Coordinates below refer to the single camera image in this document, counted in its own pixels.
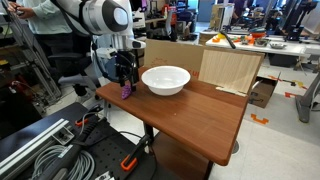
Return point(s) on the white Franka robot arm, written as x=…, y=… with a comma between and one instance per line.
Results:
x=100, y=16

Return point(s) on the person in light shirt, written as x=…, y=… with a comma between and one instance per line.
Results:
x=46, y=16

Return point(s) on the large cardboard box orange print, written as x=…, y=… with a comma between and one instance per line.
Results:
x=170, y=53

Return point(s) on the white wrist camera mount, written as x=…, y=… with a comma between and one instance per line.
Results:
x=106, y=53

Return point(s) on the purple plastic grapes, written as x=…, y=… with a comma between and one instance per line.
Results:
x=126, y=91

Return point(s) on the gray metal stand leg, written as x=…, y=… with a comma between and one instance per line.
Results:
x=305, y=103

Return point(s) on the gray metal rack frame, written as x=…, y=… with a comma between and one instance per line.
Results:
x=43, y=76

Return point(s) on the small metal bowl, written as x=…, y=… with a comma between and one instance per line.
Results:
x=277, y=45

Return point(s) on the light wood board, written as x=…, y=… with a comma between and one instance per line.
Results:
x=230, y=70

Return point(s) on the black machine stand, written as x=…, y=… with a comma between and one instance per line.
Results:
x=295, y=23

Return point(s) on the white bowl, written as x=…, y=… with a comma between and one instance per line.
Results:
x=165, y=80

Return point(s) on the black perforated breadboard table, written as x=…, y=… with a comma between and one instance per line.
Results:
x=110, y=150

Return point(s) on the orange black bar clamp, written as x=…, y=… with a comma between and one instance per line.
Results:
x=81, y=122
x=128, y=163

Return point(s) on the white work table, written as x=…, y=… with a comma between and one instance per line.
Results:
x=293, y=50

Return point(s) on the black handheld tool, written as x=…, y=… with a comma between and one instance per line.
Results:
x=228, y=40

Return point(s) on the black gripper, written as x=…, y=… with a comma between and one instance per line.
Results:
x=126, y=65

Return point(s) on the beige cabinet box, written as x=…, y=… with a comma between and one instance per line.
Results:
x=221, y=16

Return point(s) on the small open cardboard box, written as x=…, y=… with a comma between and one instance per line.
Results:
x=261, y=91

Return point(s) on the red bowl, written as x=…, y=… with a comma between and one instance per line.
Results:
x=258, y=33

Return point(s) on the aluminium rail profile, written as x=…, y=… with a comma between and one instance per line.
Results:
x=33, y=141

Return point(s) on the black office chair base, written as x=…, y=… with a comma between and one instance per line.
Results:
x=71, y=80

